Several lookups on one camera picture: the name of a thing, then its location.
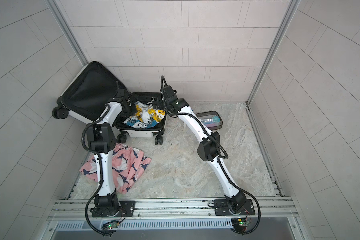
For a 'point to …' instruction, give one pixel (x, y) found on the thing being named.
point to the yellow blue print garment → (146, 117)
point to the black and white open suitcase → (92, 85)
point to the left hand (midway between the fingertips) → (137, 108)
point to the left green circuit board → (112, 225)
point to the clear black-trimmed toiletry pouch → (212, 119)
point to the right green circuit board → (244, 223)
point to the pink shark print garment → (127, 163)
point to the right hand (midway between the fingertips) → (156, 103)
